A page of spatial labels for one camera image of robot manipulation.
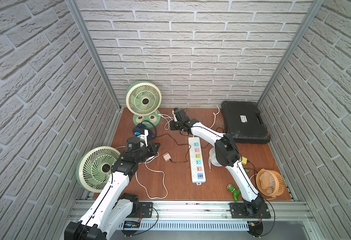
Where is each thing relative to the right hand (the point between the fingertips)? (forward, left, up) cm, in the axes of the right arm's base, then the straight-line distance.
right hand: (172, 123), depth 102 cm
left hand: (-21, +8, +12) cm, 26 cm away
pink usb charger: (-22, +5, -5) cm, 23 cm away
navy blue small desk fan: (-7, +20, +7) cm, 22 cm away
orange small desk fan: (-44, -49, +2) cm, 66 cm away
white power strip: (-27, -14, -3) cm, 31 cm away
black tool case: (0, -50, 0) cm, 50 cm away
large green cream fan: (-34, +39, +11) cm, 53 cm away
